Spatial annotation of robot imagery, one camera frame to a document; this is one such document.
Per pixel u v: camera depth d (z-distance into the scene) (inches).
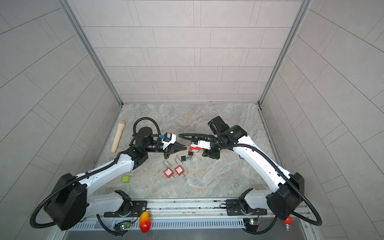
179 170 32.5
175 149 26.4
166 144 23.9
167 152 24.7
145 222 25.7
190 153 35.1
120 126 38.9
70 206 15.3
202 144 24.7
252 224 26.8
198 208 28.6
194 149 26.6
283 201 14.7
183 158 34.3
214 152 24.9
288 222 25.9
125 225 25.3
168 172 31.8
